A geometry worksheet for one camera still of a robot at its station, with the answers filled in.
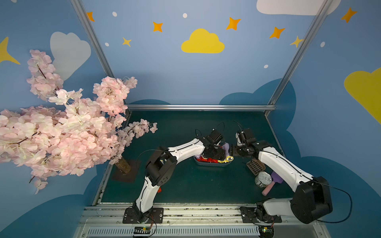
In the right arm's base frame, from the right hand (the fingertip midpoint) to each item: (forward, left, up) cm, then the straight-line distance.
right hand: (236, 149), depth 87 cm
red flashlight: (-6, +16, -6) cm, 18 cm away
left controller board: (-42, +49, -13) cm, 66 cm away
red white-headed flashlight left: (-24, +43, -8) cm, 50 cm away
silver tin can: (-15, -14, -6) cm, 22 cm away
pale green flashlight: (-5, +5, -3) cm, 8 cm away
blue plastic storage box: (-7, +14, -9) cm, 18 cm away
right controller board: (-39, -13, -14) cm, 43 cm away
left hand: (-2, +9, -4) cm, 10 cm away
